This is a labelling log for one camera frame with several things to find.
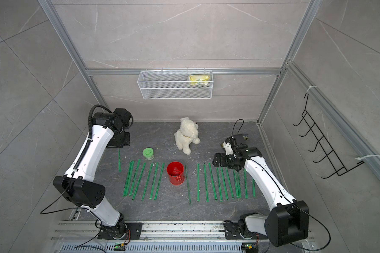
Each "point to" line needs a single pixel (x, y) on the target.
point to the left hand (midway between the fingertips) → (121, 143)
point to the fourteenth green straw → (147, 182)
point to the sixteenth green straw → (134, 177)
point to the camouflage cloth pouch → (222, 145)
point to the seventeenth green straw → (130, 178)
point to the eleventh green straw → (254, 188)
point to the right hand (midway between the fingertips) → (222, 162)
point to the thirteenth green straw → (162, 169)
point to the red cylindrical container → (176, 171)
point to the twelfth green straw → (154, 180)
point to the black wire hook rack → (323, 144)
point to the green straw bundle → (119, 160)
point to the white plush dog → (188, 133)
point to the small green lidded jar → (148, 153)
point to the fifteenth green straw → (139, 181)
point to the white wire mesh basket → (177, 84)
